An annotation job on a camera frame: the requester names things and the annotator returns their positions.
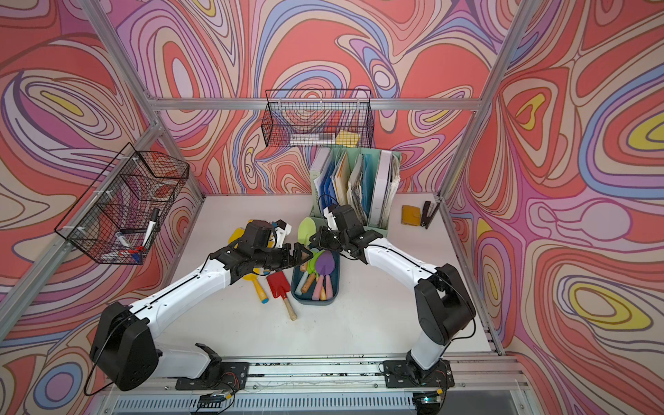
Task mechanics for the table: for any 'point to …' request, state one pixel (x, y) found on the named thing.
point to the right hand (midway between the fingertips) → (312, 245)
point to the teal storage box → (316, 281)
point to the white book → (380, 185)
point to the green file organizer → (365, 179)
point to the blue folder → (328, 189)
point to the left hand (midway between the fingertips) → (308, 258)
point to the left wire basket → (118, 220)
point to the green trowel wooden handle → (311, 271)
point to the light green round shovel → (306, 228)
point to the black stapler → (426, 220)
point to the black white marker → (154, 217)
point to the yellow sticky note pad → (411, 215)
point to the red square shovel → (279, 286)
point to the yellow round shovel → (237, 234)
